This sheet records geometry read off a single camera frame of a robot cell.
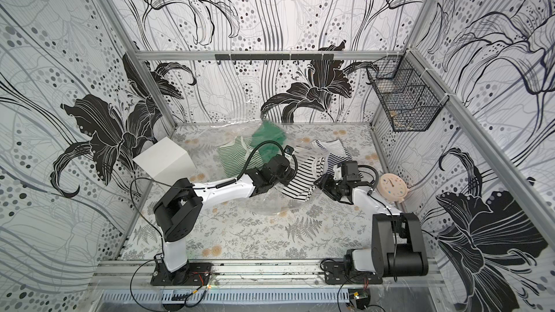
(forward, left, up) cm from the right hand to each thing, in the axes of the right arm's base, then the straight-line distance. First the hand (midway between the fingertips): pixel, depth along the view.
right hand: (321, 182), depth 91 cm
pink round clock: (-1, -31, -2) cm, 31 cm away
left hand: (+4, +14, +4) cm, 15 cm away
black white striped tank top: (+9, +4, -2) cm, 10 cm away
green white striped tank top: (+16, +40, -3) cm, 43 cm away
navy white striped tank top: (+18, -10, -4) cm, 21 cm away
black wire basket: (+27, -37, +24) cm, 51 cm away
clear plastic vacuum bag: (+32, +7, -5) cm, 33 cm away
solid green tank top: (+33, +25, -3) cm, 41 cm away
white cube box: (+5, +66, +8) cm, 67 cm away
